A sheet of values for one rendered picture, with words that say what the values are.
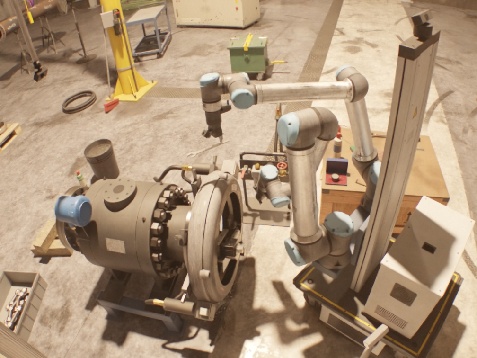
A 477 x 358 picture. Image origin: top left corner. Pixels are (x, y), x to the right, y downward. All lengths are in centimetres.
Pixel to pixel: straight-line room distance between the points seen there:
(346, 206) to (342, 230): 99
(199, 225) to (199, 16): 670
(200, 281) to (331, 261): 66
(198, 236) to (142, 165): 217
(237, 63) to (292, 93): 350
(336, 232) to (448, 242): 60
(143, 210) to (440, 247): 154
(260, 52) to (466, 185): 312
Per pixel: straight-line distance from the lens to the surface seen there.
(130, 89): 534
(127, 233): 193
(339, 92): 159
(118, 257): 204
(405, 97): 126
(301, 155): 132
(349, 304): 210
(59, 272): 313
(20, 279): 326
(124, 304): 236
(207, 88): 157
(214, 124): 165
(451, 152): 403
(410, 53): 120
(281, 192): 177
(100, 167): 357
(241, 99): 145
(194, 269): 171
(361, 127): 191
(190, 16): 816
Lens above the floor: 214
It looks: 42 degrees down
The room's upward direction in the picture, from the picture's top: 6 degrees counter-clockwise
